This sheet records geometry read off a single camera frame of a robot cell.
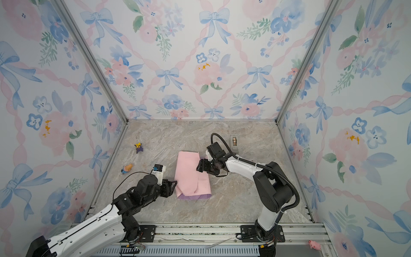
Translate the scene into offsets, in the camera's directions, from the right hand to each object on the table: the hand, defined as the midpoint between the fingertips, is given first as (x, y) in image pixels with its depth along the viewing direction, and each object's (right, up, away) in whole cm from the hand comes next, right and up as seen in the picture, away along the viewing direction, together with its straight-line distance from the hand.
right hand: (202, 169), depth 89 cm
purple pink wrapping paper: (-6, -5, -9) cm, 12 cm away
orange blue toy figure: (-44, 0, +3) cm, 44 cm away
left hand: (-14, -4, -9) cm, 17 cm away
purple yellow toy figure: (-41, +12, +13) cm, 45 cm away
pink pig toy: (+50, -28, -20) cm, 61 cm away
